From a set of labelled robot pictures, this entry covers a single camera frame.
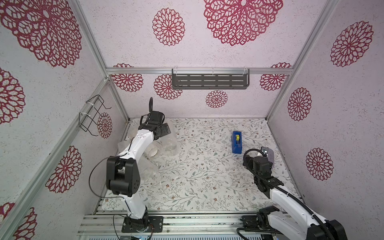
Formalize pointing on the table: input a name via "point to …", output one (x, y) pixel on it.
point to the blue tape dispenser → (237, 142)
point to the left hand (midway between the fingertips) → (161, 132)
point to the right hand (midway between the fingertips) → (255, 156)
